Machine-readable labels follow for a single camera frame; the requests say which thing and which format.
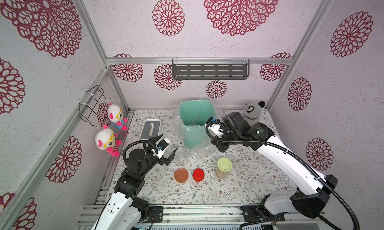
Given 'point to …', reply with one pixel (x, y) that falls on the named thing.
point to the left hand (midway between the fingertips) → (167, 142)
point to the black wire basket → (89, 109)
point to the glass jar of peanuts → (182, 157)
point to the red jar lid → (198, 174)
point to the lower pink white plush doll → (105, 140)
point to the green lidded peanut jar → (224, 165)
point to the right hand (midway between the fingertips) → (212, 139)
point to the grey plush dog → (252, 112)
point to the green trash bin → (194, 114)
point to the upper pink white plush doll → (115, 115)
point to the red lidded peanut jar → (204, 148)
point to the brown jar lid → (181, 175)
